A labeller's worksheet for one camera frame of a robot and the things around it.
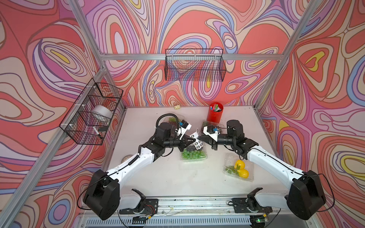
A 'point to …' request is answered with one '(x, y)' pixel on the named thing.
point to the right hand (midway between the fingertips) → (200, 140)
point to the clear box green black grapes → (191, 154)
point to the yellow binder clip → (177, 107)
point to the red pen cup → (215, 112)
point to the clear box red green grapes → (173, 119)
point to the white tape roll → (102, 110)
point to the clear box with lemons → (235, 167)
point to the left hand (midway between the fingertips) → (195, 141)
